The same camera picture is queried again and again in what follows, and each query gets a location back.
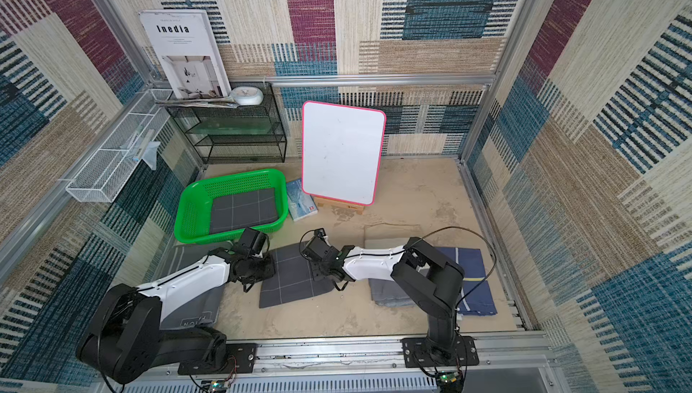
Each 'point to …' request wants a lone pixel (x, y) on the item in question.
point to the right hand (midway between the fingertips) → (317, 265)
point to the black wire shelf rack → (251, 132)
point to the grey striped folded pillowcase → (181, 254)
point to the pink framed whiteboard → (342, 151)
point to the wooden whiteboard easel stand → (327, 202)
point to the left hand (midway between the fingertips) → (274, 269)
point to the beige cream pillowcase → (384, 235)
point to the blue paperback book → (301, 205)
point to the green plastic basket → (193, 204)
